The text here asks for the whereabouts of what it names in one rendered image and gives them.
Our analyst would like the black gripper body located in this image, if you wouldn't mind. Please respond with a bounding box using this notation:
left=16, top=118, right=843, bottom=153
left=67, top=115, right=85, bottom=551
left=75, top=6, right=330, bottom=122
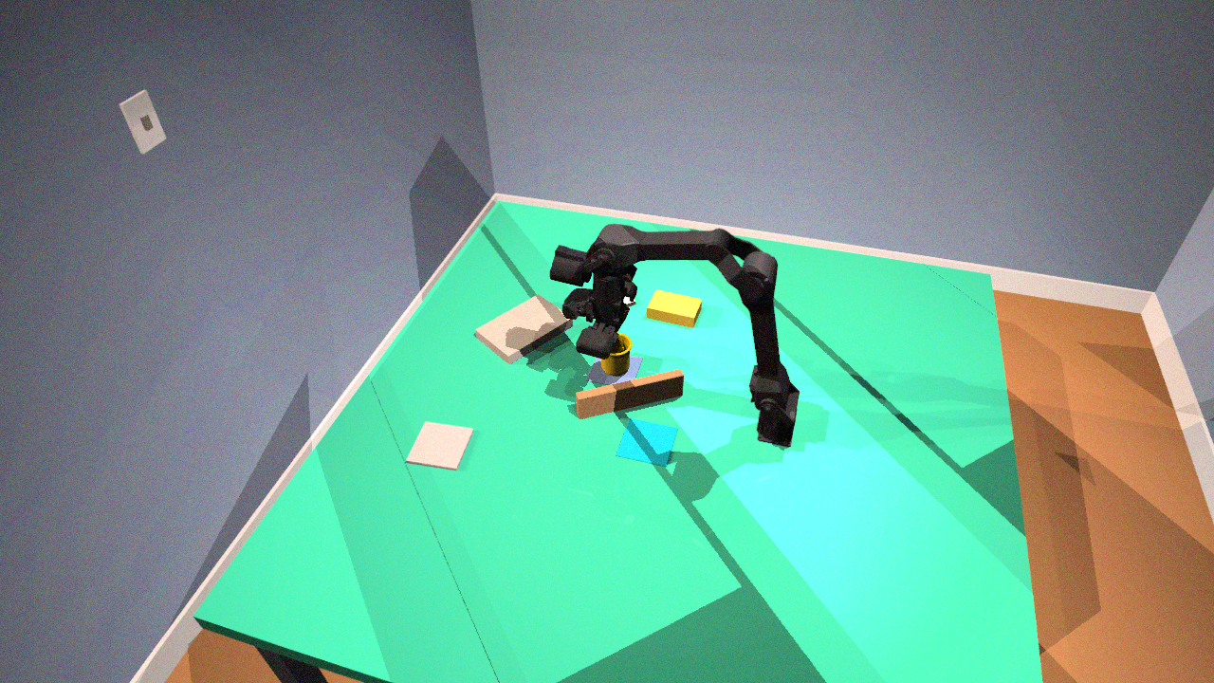
left=575, top=281, right=637, bottom=360

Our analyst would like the yellow rectangular block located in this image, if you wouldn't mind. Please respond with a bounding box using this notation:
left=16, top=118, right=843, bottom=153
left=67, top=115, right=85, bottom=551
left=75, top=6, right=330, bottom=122
left=647, top=290, right=703, bottom=328

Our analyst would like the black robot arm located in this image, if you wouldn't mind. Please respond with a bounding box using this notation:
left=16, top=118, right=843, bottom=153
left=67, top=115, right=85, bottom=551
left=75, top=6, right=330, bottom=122
left=549, top=223, right=800, bottom=446

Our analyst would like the tan wooden bar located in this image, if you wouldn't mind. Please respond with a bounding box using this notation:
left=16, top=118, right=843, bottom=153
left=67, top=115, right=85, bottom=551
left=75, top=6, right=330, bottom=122
left=575, top=369, right=683, bottom=419

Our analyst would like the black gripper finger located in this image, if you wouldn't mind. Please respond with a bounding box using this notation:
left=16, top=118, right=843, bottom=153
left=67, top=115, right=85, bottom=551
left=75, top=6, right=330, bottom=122
left=588, top=325, right=619, bottom=345
left=614, top=307, right=630, bottom=332

